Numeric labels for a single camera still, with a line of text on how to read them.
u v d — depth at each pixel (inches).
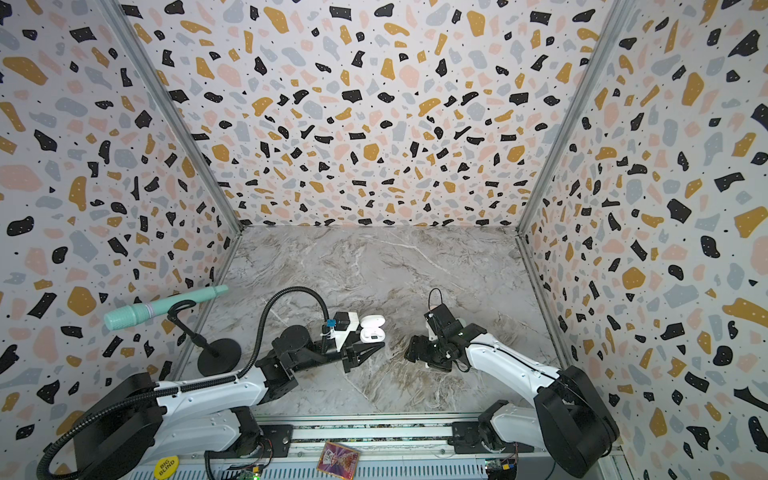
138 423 15.9
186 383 19.1
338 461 27.6
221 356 34.2
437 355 28.7
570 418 16.4
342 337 24.8
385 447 28.8
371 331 27.1
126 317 23.1
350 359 25.3
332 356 25.2
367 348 26.4
